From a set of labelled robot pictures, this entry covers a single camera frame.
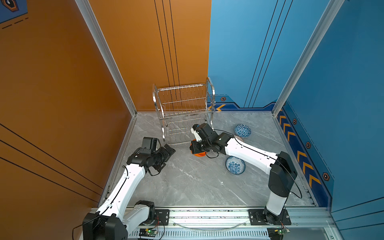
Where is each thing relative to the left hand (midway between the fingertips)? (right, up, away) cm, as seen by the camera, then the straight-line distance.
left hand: (172, 154), depth 81 cm
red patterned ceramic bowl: (+42, +7, +18) cm, 46 cm away
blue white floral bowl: (+37, -9, +10) cm, 39 cm away
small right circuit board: (+53, -34, -11) cm, 64 cm away
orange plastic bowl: (+16, 0, 0) cm, 16 cm away
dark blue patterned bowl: (+46, +12, +26) cm, 54 cm away
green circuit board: (-11, -36, -10) cm, 39 cm away
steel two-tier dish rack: (+3, +26, +6) cm, 26 cm away
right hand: (+9, +3, 0) cm, 9 cm away
